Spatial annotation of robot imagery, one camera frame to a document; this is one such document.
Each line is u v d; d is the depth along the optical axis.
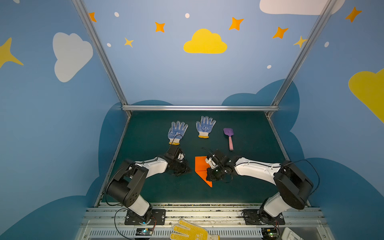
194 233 0.70
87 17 0.72
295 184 0.45
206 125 1.15
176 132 1.09
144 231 0.72
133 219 0.73
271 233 0.71
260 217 0.67
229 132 1.08
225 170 0.65
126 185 0.45
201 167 0.93
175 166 0.78
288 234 0.69
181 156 0.83
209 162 0.82
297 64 0.91
